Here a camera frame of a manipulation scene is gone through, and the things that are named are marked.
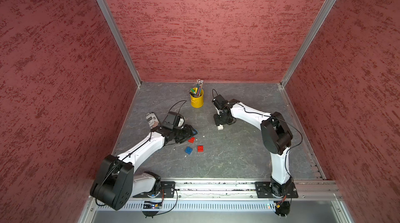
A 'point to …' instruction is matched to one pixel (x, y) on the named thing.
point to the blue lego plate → (196, 129)
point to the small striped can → (152, 120)
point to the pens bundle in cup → (196, 91)
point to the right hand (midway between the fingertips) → (220, 124)
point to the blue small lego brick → (188, 150)
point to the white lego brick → (220, 127)
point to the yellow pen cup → (197, 102)
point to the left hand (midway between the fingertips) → (193, 137)
